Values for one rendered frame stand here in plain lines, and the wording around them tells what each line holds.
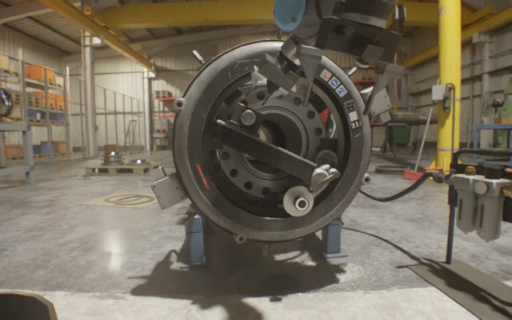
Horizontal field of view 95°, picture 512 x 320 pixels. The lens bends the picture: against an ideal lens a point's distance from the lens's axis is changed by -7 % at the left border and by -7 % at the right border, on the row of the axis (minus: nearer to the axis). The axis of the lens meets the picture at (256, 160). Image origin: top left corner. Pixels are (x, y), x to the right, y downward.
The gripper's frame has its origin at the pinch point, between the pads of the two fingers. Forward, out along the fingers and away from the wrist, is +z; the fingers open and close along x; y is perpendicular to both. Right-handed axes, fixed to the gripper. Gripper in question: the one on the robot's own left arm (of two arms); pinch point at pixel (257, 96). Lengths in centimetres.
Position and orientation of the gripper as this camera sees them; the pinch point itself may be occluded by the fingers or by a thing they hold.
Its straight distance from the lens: 89.6
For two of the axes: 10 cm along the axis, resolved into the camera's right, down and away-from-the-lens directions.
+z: -5.9, 5.7, 5.7
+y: -0.9, -7.5, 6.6
